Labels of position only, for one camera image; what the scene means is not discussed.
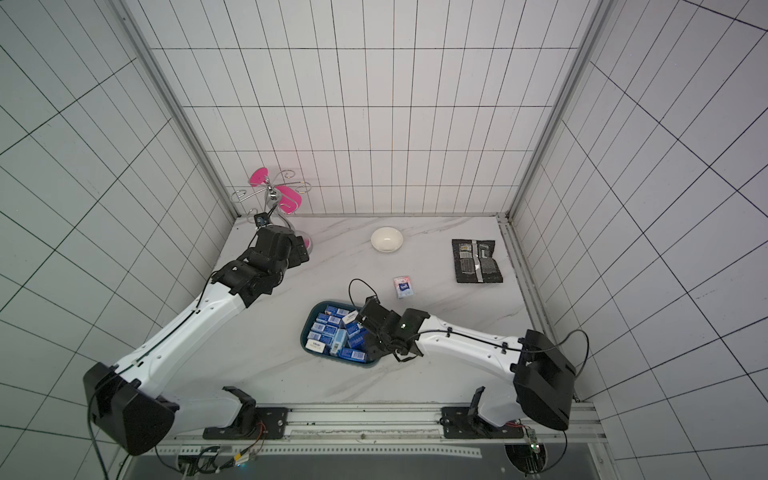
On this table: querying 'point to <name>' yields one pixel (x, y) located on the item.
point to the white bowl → (386, 239)
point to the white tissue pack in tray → (315, 345)
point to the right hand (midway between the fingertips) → (365, 349)
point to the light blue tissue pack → (339, 342)
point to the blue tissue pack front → (352, 354)
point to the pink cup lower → (289, 201)
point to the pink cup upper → (258, 176)
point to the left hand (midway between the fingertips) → (282, 252)
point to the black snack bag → (474, 261)
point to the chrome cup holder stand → (271, 189)
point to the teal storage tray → (334, 330)
